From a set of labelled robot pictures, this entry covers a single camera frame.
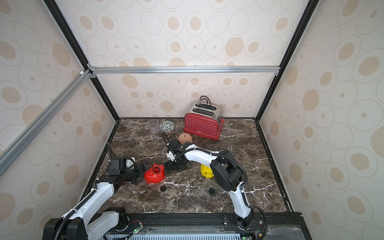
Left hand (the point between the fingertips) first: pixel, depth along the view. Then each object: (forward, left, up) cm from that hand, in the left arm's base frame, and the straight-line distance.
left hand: (153, 168), depth 83 cm
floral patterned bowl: (+38, -2, -7) cm, 39 cm away
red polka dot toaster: (+30, -30, +8) cm, 43 cm away
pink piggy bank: (+22, -16, 0) cm, 27 cm away
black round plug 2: (-9, -33, -9) cm, 35 cm away
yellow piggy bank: (-1, -30, -1) cm, 30 cm away
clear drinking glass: (+38, +8, -7) cm, 39 cm away
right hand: (+2, -12, -6) cm, 13 cm away
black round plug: (-8, -5, -9) cm, 13 cm away
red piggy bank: (-4, -1, 0) cm, 4 cm away
